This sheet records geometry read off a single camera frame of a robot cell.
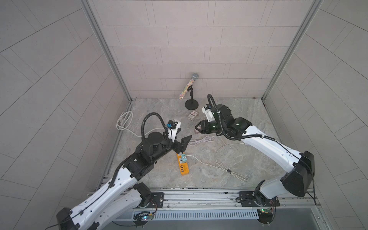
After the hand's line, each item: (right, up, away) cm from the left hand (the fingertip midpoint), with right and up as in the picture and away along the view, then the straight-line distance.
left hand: (188, 132), depth 67 cm
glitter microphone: (+3, +33, +26) cm, 42 cm away
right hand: (+5, +1, +8) cm, 9 cm away
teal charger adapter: (-2, -15, +10) cm, 19 cm away
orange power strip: (-3, -21, +12) cm, 25 cm away
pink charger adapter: (+4, 0, +5) cm, 7 cm away
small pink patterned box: (+3, +7, +38) cm, 39 cm away
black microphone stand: (+2, +15, +45) cm, 47 cm away
